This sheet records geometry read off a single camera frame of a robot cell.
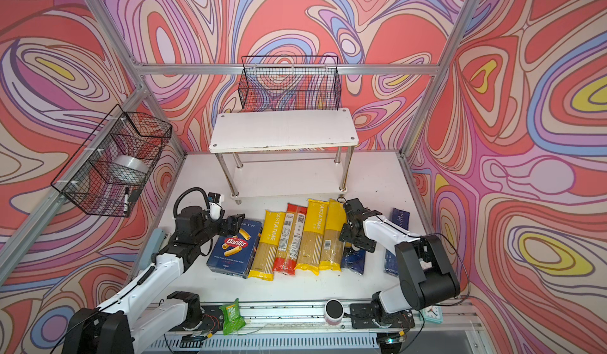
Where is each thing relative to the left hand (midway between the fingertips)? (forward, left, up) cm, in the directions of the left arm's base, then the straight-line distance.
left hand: (235, 211), depth 85 cm
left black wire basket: (+2, +33, +22) cm, 40 cm away
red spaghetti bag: (-7, -20, -9) cm, 23 cm away
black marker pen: (-3, +30, +14) cm, 33 cm away
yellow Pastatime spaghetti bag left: (-11, -11, -9) cm, 19 cm away
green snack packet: (-33, -3, -10) cm, 35 cm away
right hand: (-8, -45, -13) cm, 48 cm away
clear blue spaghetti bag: (-14, -43, -10) cm, 47 cm away
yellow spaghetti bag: (-10, -36, -10) cm, 39 cm away
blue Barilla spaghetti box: (+2, -64, -9) cm, 65 cm away
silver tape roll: (+6, +29, +20) cm, 36 cm away
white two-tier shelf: (+44, -17, -14) cm, 49 cm away
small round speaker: (-31, -34, -7) cm, 47 cm away
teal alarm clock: (-31, -65, -9) cm, 73 cm away
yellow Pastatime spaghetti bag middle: (-8, -28, -10) cm, 31 cm away
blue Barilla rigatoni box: (-14, -1, -6) cm, 15 cm away
